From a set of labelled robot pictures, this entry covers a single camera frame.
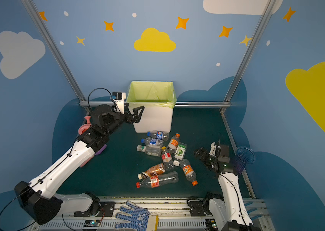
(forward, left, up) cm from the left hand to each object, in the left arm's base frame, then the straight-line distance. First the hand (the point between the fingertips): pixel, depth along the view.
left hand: (136, 105), depth 68 cm
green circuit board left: (-44, +22, -40) cm, 63 cm away
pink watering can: (+7, +39, -28) cm, 49 cm away
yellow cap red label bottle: (-14, -16, -36) cm, 42 cm away
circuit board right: (-44, -38, -40) cm, 71 cm away
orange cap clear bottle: (0, -20, -35) cm, 40 cm away
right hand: (-11, -35, -28) cm, 46 cm away
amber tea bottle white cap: (-18, -9, -35) cm, 40 cm away
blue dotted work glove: (-42, -1, -39) cm, 58 cm away
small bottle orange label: (-19, -28, -35) cm, 49 cm away
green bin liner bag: (+31, -10, -16) cm, 36 cm away
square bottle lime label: (-5, -25, -36) cm, 44 cm away
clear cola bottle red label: (-25, -9, -34) cm, 43 cm away
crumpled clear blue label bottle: (+7, -10, -34) cm, 36 cm away
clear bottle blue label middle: (+1, -6, -35) cm, 35 cm away
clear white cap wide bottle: (-4, -6, -37) cm, 38 cm away
